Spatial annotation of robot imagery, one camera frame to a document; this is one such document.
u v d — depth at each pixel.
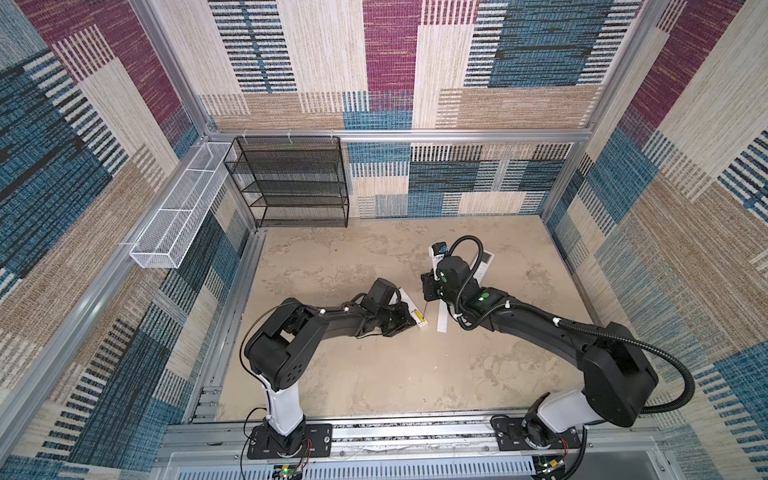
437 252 0.75
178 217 0.96
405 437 0.76
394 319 0.81
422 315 0.92
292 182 1.11
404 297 0.97
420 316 0.92
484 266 1.05
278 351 0.50
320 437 0.74
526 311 0.55
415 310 0.94
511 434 0.74
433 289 0.76
